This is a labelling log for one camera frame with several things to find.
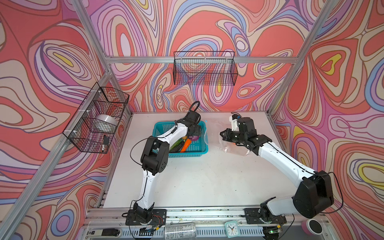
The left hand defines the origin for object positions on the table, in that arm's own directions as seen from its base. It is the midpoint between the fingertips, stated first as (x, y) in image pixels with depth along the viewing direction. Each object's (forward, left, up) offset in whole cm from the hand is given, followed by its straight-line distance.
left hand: (196, 130), depth 100 cm
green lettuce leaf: (-11, +13, -4) cm, 17 cm away
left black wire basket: (-16, +53, +21) cm, 59 cm away
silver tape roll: (-16, +44, +26) cm, 53 cm away
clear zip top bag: (-4, -11, +6) cm, 13 cm away
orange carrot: (-9, +6, -5) cm, 12 cm away
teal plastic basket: (-11, +1, -7) cm, 13 cm away
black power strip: (-57, +42, -3) cm, 71 cm away
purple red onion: (-7, +1, +1) cm, 7 cm away
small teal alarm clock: (-56, -16, -5) cm, 58 cm away
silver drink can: (-56, +8, -1) cm, 57 cm away
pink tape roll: (-55, -52, -2) cm, 75 cm away
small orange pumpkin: (-23, -19, +18) cm, 34 cm away
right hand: (-13, -14, +11) cm, 22 cm away
